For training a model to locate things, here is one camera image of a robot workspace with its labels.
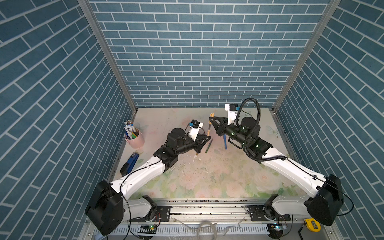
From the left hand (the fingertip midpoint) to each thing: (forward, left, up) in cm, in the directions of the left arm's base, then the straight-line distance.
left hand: (213, 139), depth 72 cm
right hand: (+5, +1, +9) cm, 10 cm away
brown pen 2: (+3, +2, +4) cm, 5 cm away
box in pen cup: (+12, +47, -12) cm, 50 cm away
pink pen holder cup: (+12, +47, -24) cm, 54 cm away
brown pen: (+6, +8, -27) cm, 28 cm away
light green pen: (+8, +1, -25) cm, 27 cm away
